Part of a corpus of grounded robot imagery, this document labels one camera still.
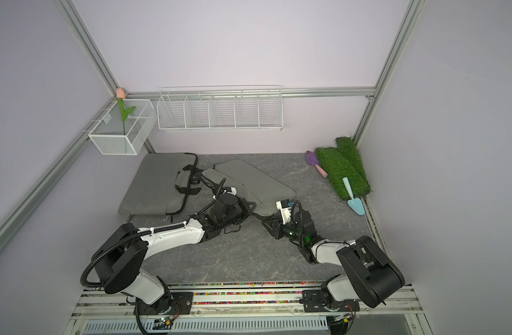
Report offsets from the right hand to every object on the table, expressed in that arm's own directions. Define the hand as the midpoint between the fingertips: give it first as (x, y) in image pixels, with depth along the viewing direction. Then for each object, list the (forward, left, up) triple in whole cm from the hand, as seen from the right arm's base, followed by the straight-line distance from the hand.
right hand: (263, 220), depth 84 cm
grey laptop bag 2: (+23, +52, -7) cm, 57 cm away
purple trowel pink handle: (+44, -28, -10) cm, 53 cm away
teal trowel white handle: (+13, -45, -9) cm, 47 cm away
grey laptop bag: (+12, -1, +3) cm, 12 cm away
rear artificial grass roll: (+38, -48, -5) cm, 61 cm away
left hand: (+5, +2, +5) cm, 7 cm away
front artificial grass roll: (+37, -42, -6) cm, 56 cm away
